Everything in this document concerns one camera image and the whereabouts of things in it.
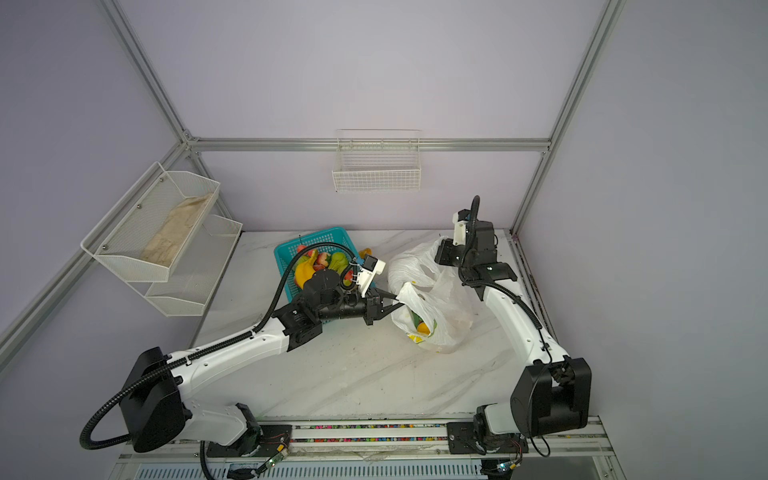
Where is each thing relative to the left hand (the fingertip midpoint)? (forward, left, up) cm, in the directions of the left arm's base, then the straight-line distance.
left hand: (404, 303), depth 68 cm
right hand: (+20, -10, -1) cm, 23 cm away
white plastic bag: (-2, -8, -1) cm, 8 cm away
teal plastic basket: (+33, +41, -21) cm, 56 cm away
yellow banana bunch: (+25, +32, -20) cm, 45 cm away
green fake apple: (+31, +22, -23) cm, 44 cm away
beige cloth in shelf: (+17, +63, +2) cm, 65 cm away
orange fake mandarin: (-1, -5, -11) cm, 13 cm away
